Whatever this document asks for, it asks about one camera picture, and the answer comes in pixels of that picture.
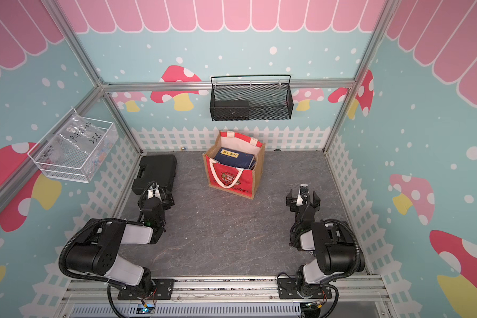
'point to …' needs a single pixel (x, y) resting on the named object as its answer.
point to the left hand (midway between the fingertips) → (158, 194)
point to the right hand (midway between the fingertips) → (303, 190)
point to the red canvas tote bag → (232, 179)
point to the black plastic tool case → (159, 169)
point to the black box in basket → (234, 110)
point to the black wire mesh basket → (251, 97)
